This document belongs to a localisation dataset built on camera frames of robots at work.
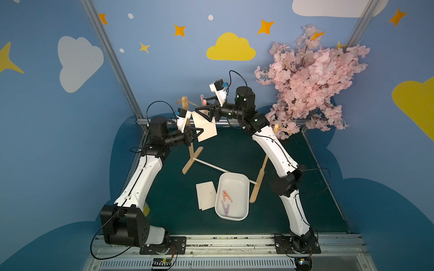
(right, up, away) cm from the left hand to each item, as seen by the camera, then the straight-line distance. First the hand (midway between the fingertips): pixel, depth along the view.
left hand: (202, 128), depth 73 cm
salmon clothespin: (+11, -34, +16) cm, 39 cm away
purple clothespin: (+11, -40, +12) cm, 44 cm away
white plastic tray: (+18, -31, +20) cm, 41 cm away
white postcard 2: (+1, -35, +18) cm, 40 cm away
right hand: (+1, +9, -5) cm, 11 cm away
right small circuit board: (+45, -60, 0) cm, 75 cm away
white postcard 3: (0, -40, +13) cm, 42 cm away
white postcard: (+3, 0, +2) cm, 4 cm away
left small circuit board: (-18, -59, -1) cm, 62 cm away
